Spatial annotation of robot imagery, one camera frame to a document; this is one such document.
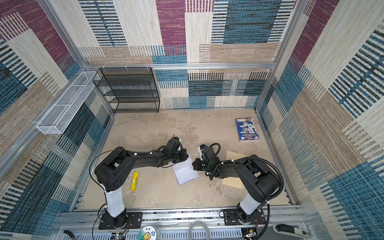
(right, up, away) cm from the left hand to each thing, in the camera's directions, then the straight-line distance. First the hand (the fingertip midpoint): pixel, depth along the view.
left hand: (190, 153), depth 94 cm
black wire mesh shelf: (-44, +44, +14) cm, 64 cm away
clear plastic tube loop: (+6, -30, -20) cm, 37 cm away
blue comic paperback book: (+39, +15, +11) cm, 43 cm away
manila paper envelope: (+25, -14, -9) cm, 30 cm away
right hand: (+2, -7, -3) cm, 8 cm away
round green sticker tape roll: (-17, -27, -30) cm, 44 cm away
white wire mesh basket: (-63, +18, -25) cm, 70 cm away
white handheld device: (+46, -29, -27) cm, 61 cm away
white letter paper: (-3, -9, -5) cm, 11 cm away
